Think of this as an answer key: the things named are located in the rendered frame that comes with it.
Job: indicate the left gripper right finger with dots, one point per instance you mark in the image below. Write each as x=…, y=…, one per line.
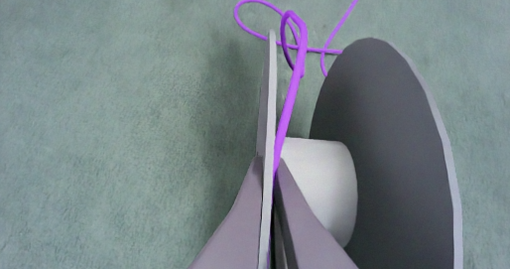
x=298, y=238

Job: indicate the dark grey cable reel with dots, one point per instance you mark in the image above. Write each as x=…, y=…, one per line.
x=378, y=169

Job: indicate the purple cable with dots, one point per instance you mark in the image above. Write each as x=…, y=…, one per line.
x=298, y=70

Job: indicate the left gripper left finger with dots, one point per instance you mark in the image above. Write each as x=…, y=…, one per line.
x=235, y=244

